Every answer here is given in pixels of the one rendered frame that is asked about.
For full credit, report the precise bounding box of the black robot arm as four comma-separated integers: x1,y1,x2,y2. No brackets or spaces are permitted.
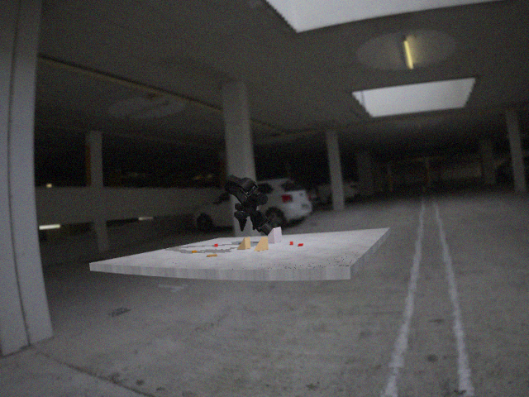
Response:
224,174,273,236

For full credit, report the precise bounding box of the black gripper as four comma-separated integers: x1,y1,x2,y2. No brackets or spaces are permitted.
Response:
234,200,265,232

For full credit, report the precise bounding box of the tan triangular block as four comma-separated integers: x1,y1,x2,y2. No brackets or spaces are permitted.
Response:
254,237,269,251
237,237,250,249

